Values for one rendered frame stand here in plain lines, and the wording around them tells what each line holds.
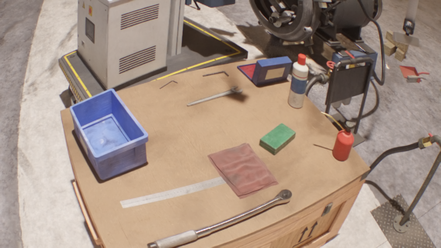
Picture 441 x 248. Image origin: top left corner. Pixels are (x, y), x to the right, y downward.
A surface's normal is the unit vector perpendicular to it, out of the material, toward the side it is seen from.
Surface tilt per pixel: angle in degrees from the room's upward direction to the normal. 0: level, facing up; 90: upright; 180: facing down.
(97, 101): 90
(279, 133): 0
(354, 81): 90
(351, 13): 95
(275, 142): 0
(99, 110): 90
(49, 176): 0
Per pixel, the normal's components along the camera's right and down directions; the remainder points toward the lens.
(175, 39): 0.61, 0.54
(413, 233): 0.07, -0.77
